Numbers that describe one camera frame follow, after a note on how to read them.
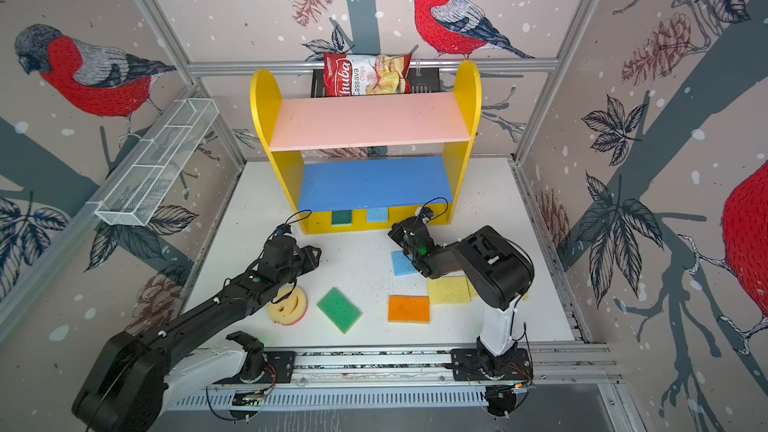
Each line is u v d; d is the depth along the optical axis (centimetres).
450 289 86
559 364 76
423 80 92
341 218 101
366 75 87
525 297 51
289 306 81
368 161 126
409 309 82
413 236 74
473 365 73
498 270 51
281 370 73
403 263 91
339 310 83
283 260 68
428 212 90
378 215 100
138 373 40
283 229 78
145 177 75
